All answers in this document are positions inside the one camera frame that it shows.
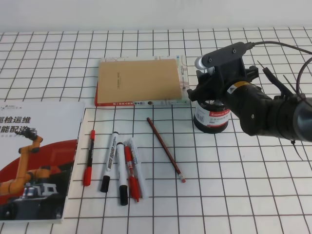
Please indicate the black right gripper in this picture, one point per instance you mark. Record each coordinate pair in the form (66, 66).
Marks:
(212, 84)

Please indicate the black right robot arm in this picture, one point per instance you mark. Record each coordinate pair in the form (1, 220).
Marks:
(286, 116)

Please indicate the black mesh pen holder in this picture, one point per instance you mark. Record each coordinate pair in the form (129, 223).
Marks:
(211, 116)

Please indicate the red gel pen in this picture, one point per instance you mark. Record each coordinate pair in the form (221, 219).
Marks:
(134, 189)

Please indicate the red and black pen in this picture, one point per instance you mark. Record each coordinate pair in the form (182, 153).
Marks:
(88, 170)

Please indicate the white book under notebook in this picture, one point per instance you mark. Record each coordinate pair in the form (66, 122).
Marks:
(183, 76)

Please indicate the brown kraft notebook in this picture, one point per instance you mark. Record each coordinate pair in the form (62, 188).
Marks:
(122, 81)

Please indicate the dark red pencil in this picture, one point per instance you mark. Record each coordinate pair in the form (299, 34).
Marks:
(177, 170)

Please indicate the white board marker black cap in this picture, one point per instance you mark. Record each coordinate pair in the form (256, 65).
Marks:
(109, 162)

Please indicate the white robot brochure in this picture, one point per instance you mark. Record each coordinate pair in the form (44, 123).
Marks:
(38, 142)

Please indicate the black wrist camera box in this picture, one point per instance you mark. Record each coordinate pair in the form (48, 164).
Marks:
(222, 55)

